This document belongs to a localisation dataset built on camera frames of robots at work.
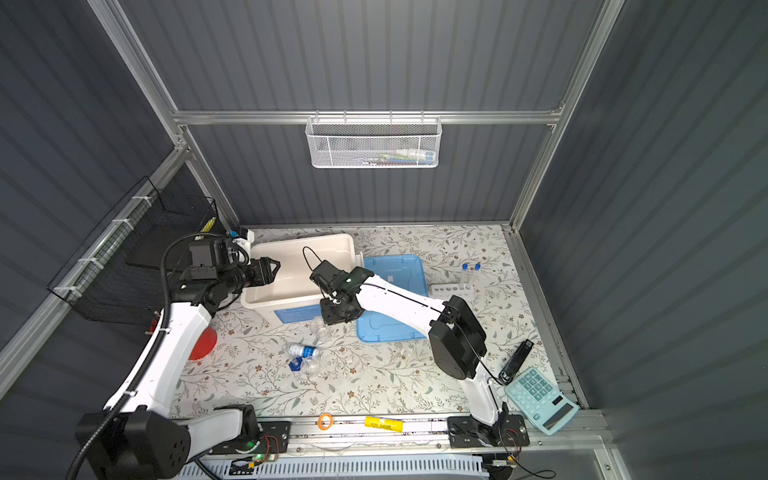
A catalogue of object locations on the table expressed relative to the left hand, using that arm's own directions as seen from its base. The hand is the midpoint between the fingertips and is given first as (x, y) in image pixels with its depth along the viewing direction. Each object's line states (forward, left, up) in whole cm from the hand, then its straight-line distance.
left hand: (268, 264), depth 79 cm
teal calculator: (-33, -70, -21) cm, 80 cm away
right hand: (-10, -16, -14) cm, 23 cm away
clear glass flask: (-8, -10, -23) cm, 26 cm away
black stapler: (-26, -63, -18) cm, 70 cm away
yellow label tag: (-35, -29, -22) cm, 51 cm away
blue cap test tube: (+2, -59, -8) cm, 60 cm away
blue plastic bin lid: (+14, -40, -23) cm, 48 cm away
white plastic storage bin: (-6, -6, -7) cm, 11 cm away
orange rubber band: (-33, -13, -24) cm, 43 cm away
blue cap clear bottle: (-15, -7, -22) cm, 27 cm away
